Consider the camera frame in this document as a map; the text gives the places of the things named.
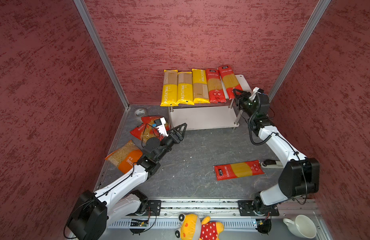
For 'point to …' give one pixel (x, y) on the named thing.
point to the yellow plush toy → (192, 227)
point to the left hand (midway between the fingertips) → (185, 128)
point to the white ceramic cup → (302, 226)
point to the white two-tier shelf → (209, 115)
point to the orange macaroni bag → (125, 157)
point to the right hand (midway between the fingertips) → (229, 91)
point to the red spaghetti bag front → (238, 170)
